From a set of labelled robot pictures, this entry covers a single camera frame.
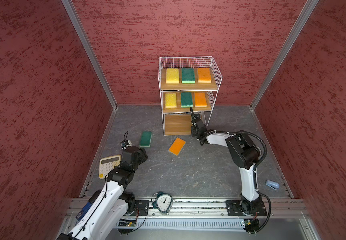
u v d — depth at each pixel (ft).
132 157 2.02
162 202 2.38
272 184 2.65
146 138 3.28
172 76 2.49
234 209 2.41
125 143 2.30
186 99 2.87
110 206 1.60
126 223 2.37
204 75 2.51
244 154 1.81
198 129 2.67
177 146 3.14
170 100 2.88
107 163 2.87
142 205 2.44
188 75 2.51
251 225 2.33
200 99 2.87
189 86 2.42
